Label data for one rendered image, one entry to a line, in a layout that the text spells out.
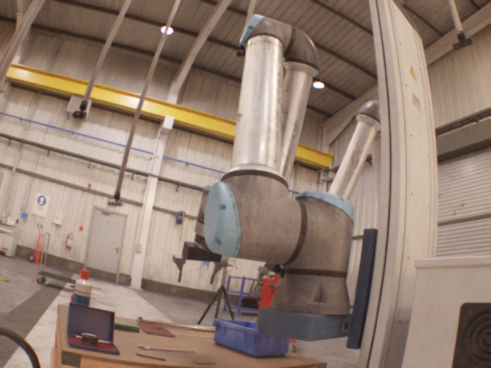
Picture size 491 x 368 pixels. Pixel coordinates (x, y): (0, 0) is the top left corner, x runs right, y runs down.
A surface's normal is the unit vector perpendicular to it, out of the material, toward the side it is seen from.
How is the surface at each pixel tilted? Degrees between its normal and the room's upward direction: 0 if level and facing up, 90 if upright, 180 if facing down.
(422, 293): 90
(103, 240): 90
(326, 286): 70
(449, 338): 90
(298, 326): 90
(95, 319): 77
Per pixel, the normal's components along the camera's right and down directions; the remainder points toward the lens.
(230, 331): -0.75, -0.29
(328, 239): 0.22, -0.12
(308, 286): -0.31, -0.62
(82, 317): 0.53, -0.37
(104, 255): 0.41, -0.19
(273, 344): 0.65, -0.12
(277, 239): 0.21, 0.21
